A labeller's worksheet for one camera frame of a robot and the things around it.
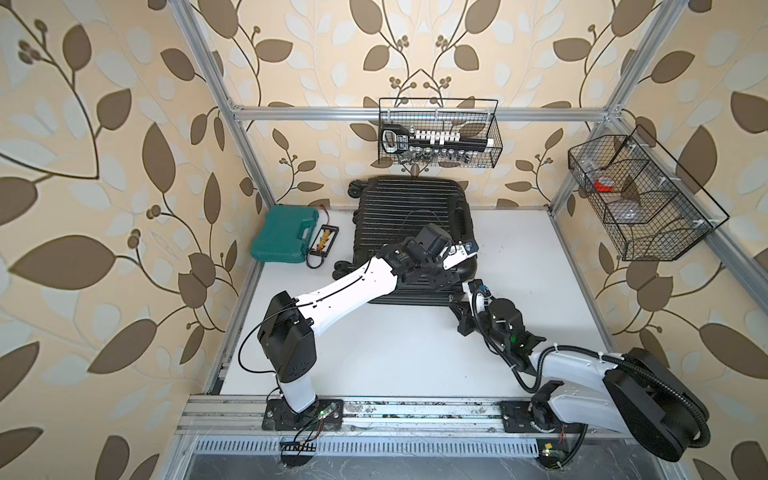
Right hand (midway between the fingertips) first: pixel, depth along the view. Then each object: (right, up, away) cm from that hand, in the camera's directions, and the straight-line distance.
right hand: (450, 304), depth 86 cm
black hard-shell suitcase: (-18, +28, +10) cm, 35 cm away
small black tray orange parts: (-42, +19, +23) cm, 52 cm away
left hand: (-2, +15, -8) cm, 17 cm away
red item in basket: (+41, +33, -4) cm, 53 cm away
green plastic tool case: (-56, +20, +22) cm, 64 cm away
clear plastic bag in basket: (+41, +26, -14) cm, 50 cm away
